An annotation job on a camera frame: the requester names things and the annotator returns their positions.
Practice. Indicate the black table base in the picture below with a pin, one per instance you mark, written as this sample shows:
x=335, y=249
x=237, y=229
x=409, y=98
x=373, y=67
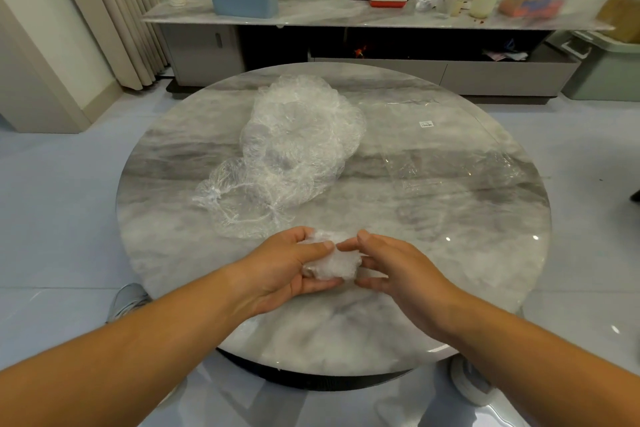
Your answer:
x=320, y=379

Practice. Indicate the person's right forearm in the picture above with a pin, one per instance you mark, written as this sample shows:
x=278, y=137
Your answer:
x=550, y=372

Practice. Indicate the beige curtain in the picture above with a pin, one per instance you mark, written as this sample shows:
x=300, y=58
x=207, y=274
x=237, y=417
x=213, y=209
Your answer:
x=110, y=11

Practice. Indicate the small white cup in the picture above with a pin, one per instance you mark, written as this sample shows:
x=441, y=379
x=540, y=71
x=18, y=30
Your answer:
x=456, y=4

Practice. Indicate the clear plastic bag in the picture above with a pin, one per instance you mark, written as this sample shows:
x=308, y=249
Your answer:
x=450, y=161

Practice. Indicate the pile of clear plastic caps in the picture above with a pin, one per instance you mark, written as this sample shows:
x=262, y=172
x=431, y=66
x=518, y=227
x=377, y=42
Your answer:
x=300, y=136

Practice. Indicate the person's right hand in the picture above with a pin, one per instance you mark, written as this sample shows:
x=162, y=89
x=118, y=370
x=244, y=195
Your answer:
x=415, y=282

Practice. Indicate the person's left hand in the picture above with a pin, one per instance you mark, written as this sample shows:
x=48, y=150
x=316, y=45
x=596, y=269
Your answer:
x=265, y=277

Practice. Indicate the long grey low cabinet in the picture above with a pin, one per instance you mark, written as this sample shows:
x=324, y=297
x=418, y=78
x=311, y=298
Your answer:
x=200, y=51

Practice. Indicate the grey sneaker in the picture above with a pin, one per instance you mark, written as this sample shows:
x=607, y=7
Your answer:
x=125, y=302
x=472, y=382

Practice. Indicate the person's left forearm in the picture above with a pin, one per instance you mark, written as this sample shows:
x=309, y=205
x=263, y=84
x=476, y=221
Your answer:
x=110, y=372

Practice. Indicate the green storage bin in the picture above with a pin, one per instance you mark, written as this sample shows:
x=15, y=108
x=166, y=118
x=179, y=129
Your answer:
x=605, y=71

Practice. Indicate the brown cardboard box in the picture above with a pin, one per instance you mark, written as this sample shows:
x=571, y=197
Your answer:
x=622, y=16

